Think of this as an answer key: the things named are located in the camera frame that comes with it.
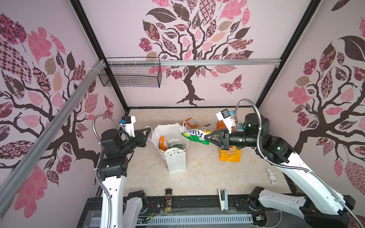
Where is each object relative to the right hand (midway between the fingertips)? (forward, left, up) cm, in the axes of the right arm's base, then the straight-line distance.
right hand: (206, 136), depth 55 cm
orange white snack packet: (+37, +5, -37) cm, 53 cm away
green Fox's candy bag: (+17, +14, -37) cm, 43 cm away
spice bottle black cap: (-16, +18, -36) cm, 43 cm away
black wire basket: (+56, +45, -5) cm, 72 cm away
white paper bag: (+19, +18, -34) cm, 43 cm away
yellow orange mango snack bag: (+9, -22, -35) cm, 42 cm away
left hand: (+8, +25, -8) cm, 27 cm away
